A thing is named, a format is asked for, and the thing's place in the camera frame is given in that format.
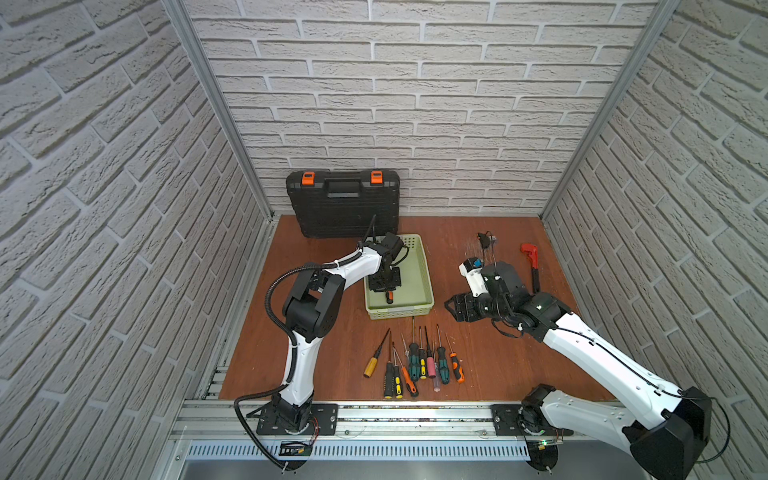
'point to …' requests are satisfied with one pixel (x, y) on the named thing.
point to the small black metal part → (485, 239)
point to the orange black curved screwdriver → (459, 373)
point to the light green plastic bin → (415, 296)
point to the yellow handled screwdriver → (372, 364)
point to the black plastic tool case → (340, 204)
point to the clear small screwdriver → (406, 352)
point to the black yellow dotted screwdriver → (422, 359)
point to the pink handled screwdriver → (430, 361)
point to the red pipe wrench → (533, 253)
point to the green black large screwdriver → (414, 358)
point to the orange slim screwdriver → (408, 384)
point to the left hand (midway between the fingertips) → (394, 283)
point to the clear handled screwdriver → (436, 386)
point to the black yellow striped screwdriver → (389, 374)
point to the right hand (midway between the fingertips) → (457, 299)
